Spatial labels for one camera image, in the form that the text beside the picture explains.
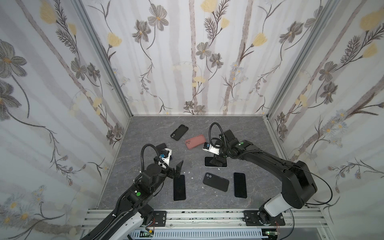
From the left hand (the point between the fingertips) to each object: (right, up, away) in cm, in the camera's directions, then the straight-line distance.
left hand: (172, 154), depth 75 cm
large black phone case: (+24, -18, +11) cm, 32 cm away
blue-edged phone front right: (+37, -20, +9) cm, 43 cm away
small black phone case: (0, +11, +36) cm, 38 cm away
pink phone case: (+12, +5, +30) cm, 32 cm away
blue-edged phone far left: (-13, 0, +29) cm, 32 cm away
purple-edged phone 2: (+3, -21, +9) cm, 23 cm away
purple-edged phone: (+19, -9, +18) cm, 27 cm away
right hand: (+21, +2, +10) cm, 23 cm away
